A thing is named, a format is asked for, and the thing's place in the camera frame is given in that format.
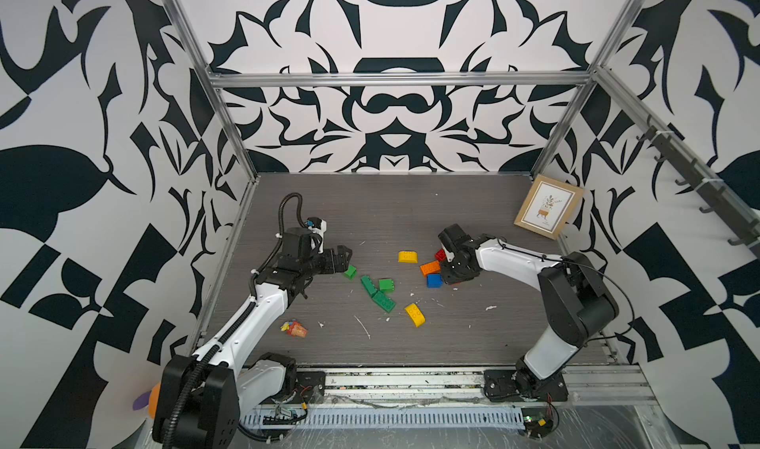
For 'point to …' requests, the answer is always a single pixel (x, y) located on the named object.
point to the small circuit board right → (536, 421)
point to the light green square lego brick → (387, 285)
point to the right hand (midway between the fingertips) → (450, 270)
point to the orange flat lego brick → (430, 268)
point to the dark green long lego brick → (368, 285)
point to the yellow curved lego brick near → (416, 314)
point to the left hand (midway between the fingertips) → (333, 247)
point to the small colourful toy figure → (294, 328)
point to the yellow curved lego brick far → (408, 257)
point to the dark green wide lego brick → (387, 303)
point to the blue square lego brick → (434, 281)
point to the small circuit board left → (286, 416)
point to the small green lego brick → (350, 273)
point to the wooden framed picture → (547, 207)
